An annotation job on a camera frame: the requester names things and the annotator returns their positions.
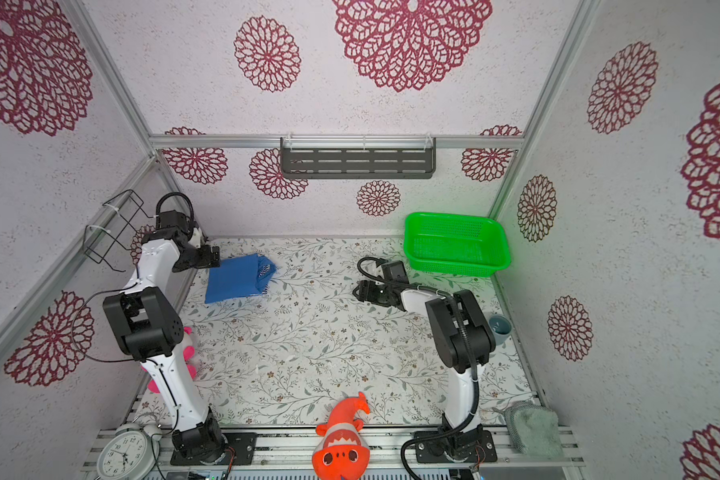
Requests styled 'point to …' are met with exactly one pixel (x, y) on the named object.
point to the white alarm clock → (130, 453)
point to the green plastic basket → (470, 245)
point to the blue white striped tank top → (265, 271)
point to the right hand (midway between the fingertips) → (361, 289)
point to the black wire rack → (132, 217)
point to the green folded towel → (534, 429)
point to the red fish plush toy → (342, 453)
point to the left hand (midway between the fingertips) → (205, 267)
